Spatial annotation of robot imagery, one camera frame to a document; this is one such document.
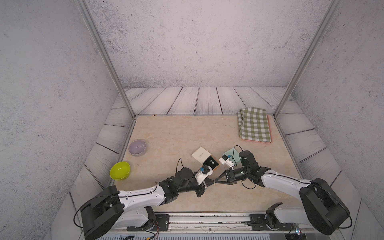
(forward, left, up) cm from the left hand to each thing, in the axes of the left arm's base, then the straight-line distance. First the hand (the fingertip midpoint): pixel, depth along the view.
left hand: (214, 184), depth 74 cm
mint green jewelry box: (+12, -10, +6) cm, 17 cm away
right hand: (0, -2, 0) cm, 2 cm away
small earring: (+18, -1, -10) cm, 20 cm away
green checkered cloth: (+49, -36, -11) cm, 61 cm away
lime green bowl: (+13, +54, -10) cm, 56 cm away
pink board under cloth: (+33, -38, -11) cm, 51 cm away
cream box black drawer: (+15, -2, -10) cm, 18 cm away
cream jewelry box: (+22, +5, -9) cm, 24 cm away
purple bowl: (+29, +47, -9) cm, 56 cm away
